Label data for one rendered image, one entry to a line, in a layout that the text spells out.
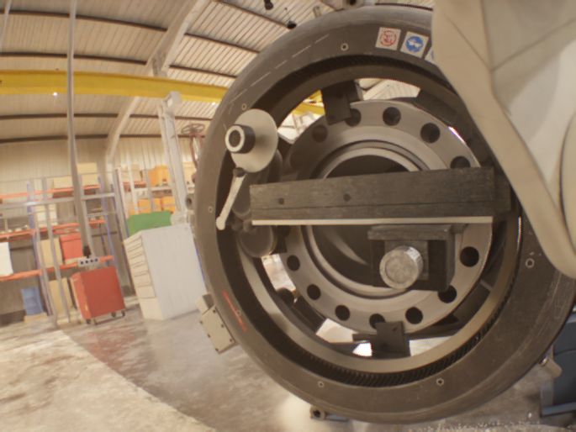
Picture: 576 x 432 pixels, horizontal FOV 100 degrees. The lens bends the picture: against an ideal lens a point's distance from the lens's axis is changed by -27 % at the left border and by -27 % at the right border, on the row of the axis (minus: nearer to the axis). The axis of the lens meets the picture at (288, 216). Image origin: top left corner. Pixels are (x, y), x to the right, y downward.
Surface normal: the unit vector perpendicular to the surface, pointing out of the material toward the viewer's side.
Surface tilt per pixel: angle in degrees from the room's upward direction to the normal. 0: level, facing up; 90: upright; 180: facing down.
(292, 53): 90
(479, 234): 90
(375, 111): 90
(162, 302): 90
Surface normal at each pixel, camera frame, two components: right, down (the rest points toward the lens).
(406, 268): -0.59, 0.10
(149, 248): 0.70, -0.23
